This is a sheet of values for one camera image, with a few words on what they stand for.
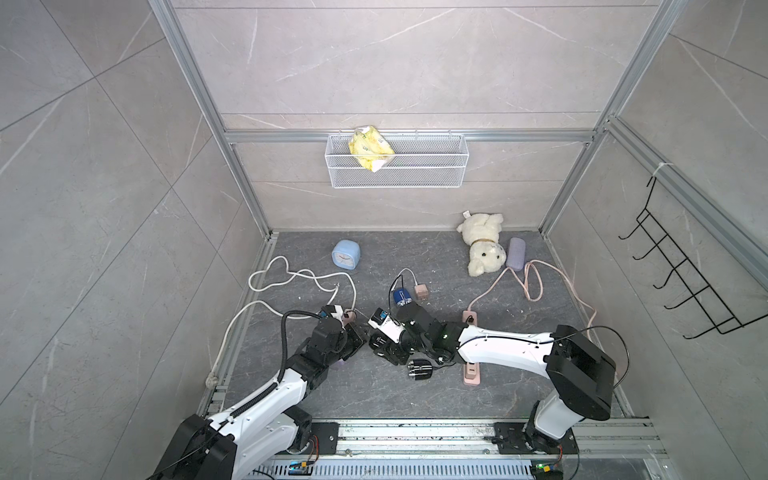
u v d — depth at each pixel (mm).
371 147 874
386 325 715
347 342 730
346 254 1028
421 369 822
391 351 709
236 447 417
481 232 1091
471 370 780
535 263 1072
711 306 622
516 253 1100
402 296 977
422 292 1007
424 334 634
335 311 794
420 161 1011
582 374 439
